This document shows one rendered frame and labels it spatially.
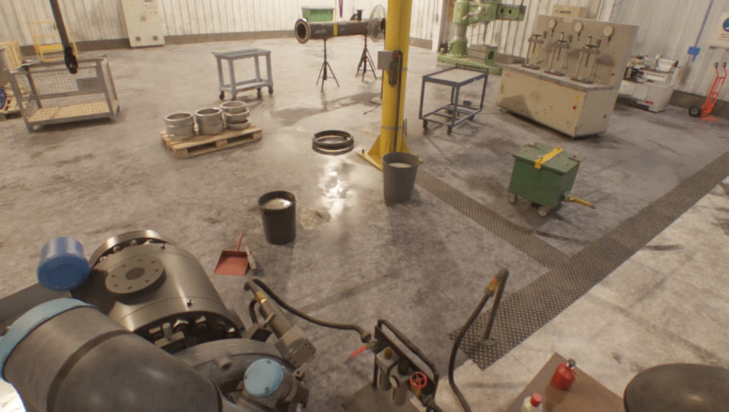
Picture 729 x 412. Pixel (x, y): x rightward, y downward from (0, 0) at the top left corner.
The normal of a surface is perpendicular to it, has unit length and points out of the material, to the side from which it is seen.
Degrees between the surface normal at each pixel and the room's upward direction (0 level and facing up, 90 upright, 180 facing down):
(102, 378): 27
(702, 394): 45
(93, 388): 35
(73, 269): 90
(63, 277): 90
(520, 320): 0
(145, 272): 0
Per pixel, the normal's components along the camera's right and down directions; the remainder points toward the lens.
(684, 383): -0.66, -0.74
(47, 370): -0.22, -0.48
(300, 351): 0.63, 0.39
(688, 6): -0.84, 0.23
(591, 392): 0.03, -0.88
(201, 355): 0.24, -0.91
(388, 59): -0.21, 0.46
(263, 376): -0.11, -0.69
